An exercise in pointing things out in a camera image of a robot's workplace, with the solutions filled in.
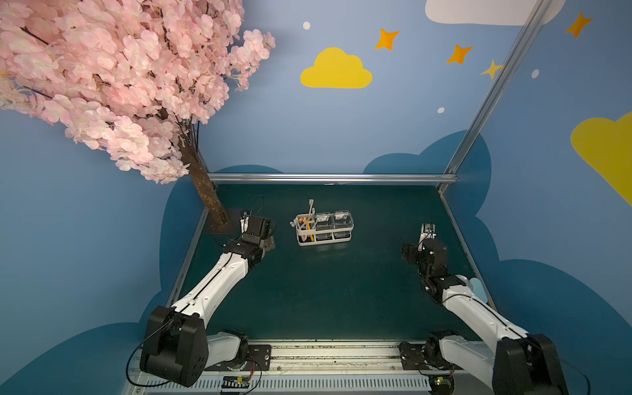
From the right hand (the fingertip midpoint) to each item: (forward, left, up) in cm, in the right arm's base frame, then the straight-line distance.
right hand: (425, 240), depth 87 cm
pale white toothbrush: (+1, +48, +5) cm, 48 cm away
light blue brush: (-11, -21, -13) cm, 27 cm away
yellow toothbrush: (+4, +43, -2) cm, 43 cm away
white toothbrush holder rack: (+6, +37, -4) cm, 38 cm away
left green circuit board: (-45, +61, -15) cm, 77 cm away
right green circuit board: (-42, -2, -16) cm, 44 cm away
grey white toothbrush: (+13, +42, +3) cm, 44 cm away
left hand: (-4, +62, +3) cm, 62 cm away
